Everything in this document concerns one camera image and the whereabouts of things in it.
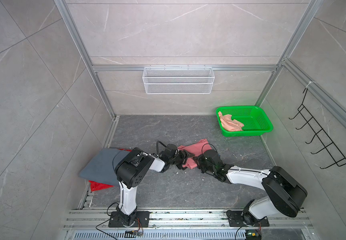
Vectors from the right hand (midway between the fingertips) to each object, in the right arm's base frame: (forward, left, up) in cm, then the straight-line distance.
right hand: (190, 156), depth 88 cm
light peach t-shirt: (+25, -30, 0) cm, 39 cm away
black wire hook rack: (-10, -60, +23) cm, 65 cm away
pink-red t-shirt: (+7, -4, -3) cm, 9 cm away
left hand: (+1, -3, -1) cm, 3 cm away
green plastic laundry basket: (+35, -55, -7) cm, 65 cm away
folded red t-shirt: (-14, +55, -5) cm, 57 cm away
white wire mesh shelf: (+46, +8, +23) cm, 52 cm away
